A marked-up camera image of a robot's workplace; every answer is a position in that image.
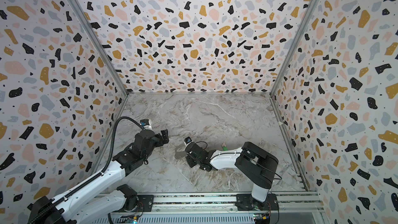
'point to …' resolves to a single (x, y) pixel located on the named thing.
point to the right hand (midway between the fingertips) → (189, 155)
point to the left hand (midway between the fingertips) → (162, 131)
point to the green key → (225, 148)
